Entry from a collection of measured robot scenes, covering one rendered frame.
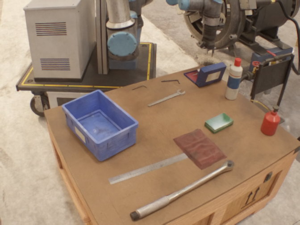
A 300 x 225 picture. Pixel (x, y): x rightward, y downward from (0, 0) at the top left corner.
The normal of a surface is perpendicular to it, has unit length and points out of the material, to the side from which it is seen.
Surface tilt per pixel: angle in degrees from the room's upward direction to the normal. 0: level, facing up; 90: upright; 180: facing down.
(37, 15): 90
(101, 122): 0
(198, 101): 0
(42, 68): 90
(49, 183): 0
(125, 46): 95
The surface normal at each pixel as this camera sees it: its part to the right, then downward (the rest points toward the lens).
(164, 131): 0.05, -0.79
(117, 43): 0.07, 0.68
